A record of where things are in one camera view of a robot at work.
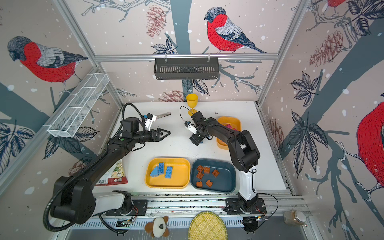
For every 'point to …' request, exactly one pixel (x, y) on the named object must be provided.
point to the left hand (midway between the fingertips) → (165, 133)
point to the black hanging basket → (179, 68)
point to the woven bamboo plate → (207, 225)
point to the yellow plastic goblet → (192, 99)
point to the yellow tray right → (235, 123)
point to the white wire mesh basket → (69, 120)
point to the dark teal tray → (213, 175)
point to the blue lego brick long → (161, 168)
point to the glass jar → (294, 217)
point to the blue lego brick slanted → (155, 172)
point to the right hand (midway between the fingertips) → (196, 138)
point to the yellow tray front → (181, 175)
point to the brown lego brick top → (209, 183)
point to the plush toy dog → (158, 228)
